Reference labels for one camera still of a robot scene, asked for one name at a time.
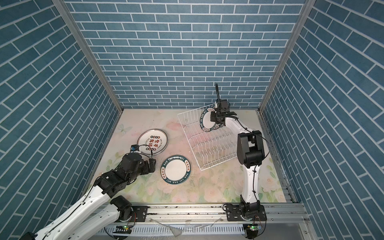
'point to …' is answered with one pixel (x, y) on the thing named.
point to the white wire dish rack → (209, 148)
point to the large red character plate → (152, 142)
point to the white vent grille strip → (177, 230)
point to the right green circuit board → (254, 227)
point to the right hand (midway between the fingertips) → (212, 114)
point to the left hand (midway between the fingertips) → (150, 161)
